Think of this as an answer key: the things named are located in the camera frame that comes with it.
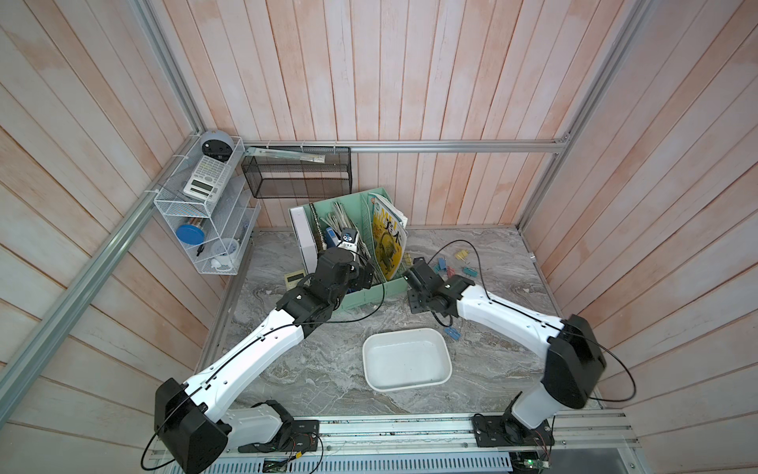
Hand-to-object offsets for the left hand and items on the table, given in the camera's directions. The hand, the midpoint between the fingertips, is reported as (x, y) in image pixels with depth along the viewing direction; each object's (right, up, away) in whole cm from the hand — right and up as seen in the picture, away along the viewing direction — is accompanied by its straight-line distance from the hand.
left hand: (353, 260), depth 76 cm
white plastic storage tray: (+14, -30, +11) cm, 35 cm away
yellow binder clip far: (+38, +2, +32) cm, 50 cm away
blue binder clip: (+30, -23, +14) cm, 40 cm away
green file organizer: (0, +17, +21) cm, 27 cm away
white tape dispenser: (-37, +2, +6) cm, 38 cm away
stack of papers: (-5, +13, +14) cm, 20 cm away
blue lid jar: (-43, +7, +1) cm, 43 cm away
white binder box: (-14, +6, +6) cm, 16 cm away
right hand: (+19, -11, +12) cm, 25 cm away
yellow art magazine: (+11, +11, +17) cm, 23 cm away
